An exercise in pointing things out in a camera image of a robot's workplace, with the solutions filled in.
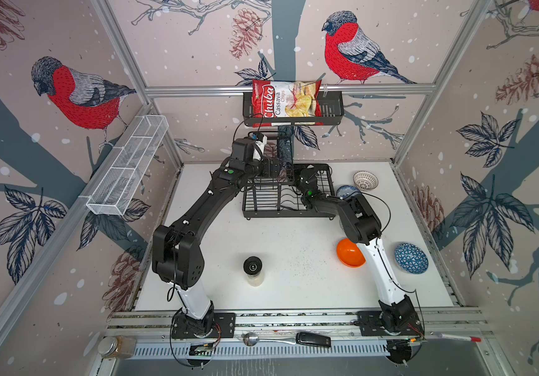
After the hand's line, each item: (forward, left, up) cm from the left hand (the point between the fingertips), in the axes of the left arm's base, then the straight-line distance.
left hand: (272, 159), depth 82 cm
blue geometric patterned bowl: (-26, -53, -28) cm, 65 cm away
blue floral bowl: (+4, -33, -25) cm, 42 cm away
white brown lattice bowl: (+12, -45, -26) cm, 53 cm away
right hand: (+13, -3, -16) cm, 21 cm away
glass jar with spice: (-53, +43, -20) cm, 71 cm away
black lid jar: (-32, +7, -18) cm, 37 cm away
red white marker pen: (-52, -62, -28) cm, 85 cm away
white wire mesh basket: (-1, +50, +2) cm, 50 cm away
